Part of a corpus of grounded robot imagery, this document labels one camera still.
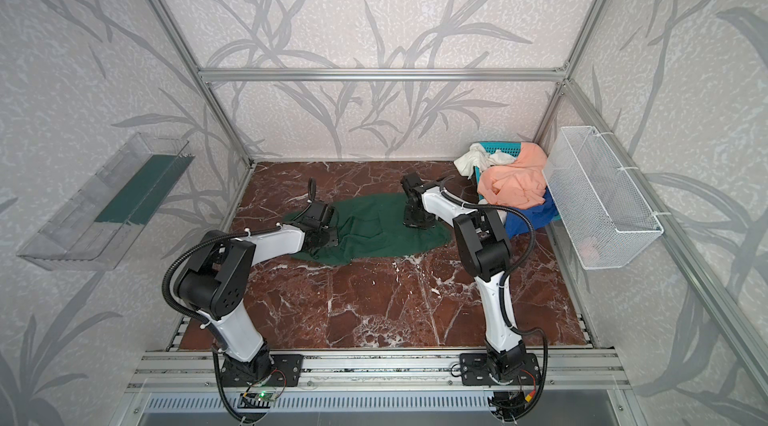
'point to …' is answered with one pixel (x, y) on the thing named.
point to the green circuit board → (256, 400)
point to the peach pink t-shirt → (521, 183)
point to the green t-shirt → (370, 224)
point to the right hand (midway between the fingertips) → (415, 216)
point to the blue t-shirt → (539, 215)
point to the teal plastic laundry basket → (511, 149)
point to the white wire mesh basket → (606, 217)
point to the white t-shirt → (478, 158)
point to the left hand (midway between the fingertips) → (336, 229)
